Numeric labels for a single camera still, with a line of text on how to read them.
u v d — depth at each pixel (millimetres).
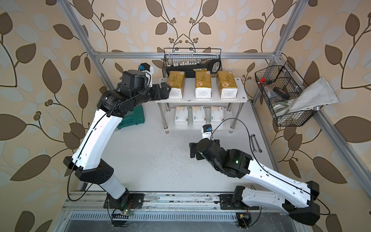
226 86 694
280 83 844
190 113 1008
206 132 568
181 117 963
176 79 735
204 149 457
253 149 938
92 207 722
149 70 551
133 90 446
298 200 389
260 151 917
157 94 558
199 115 964
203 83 712
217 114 973
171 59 938
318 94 605
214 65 844
